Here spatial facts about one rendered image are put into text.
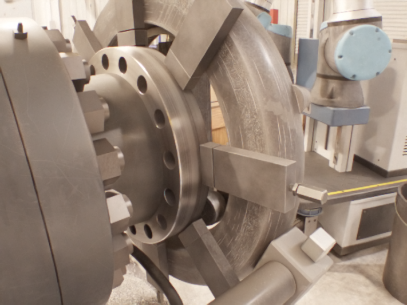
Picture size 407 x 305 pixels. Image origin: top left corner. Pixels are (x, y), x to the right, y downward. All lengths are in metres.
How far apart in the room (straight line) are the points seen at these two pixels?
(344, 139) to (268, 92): 0.89
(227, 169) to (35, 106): 0.32
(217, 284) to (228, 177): 0.25
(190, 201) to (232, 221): 0.09
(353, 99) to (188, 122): 0.68
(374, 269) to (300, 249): 0.86
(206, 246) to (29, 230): 0.38
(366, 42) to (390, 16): 8.53
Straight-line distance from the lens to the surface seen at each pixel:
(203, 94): 0.80
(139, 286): 1.27
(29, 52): 0.50
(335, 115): 1.12
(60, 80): 0.47
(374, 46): 0.96
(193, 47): 0.59
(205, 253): 0.71
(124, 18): 0.77
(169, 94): 0.61
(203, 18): 0.57
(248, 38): 0.56
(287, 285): 0.60
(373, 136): 1.50
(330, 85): 1.15
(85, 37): 0.97
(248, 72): 0.54
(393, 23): 9.44
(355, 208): 1.31
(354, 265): 1.46
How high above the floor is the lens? 0.85
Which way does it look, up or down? 20 degrees down
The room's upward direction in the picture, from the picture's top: straight up
